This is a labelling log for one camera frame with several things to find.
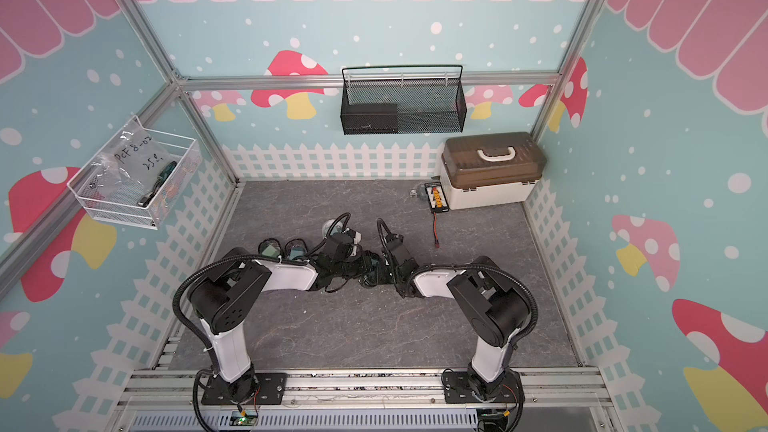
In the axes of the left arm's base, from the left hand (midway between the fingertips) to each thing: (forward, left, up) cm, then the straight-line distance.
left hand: (379, 268), depth 94 cm
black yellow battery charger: (+30, -21, 0) cm, 36 cm away
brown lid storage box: (+27, -36, +17) cm, 48 cm away
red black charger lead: (+13, -19, -1) cm, 23 cm away
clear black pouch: (-2, +2, +7) cm, 7 cm away
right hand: (0, +1, -1) cm, 1 cm away
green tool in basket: (+6, +54, +31) cm, 63 cm away
